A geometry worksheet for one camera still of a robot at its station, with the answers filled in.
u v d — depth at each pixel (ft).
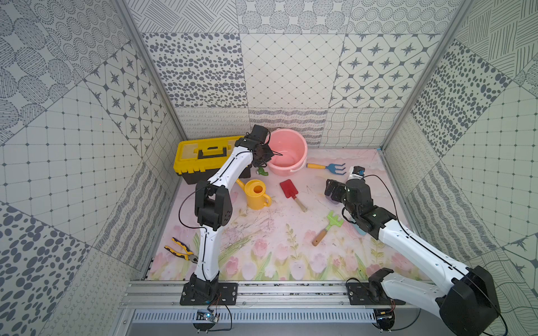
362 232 1.93
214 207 1.82
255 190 2.93
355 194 1.95
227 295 2.41
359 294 2.40
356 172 2.30
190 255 2.64
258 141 2.45
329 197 2.45
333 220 3.04
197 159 3.05
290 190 3.35
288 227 2.97
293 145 3.22
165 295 2.50
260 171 3.56
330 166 3.73
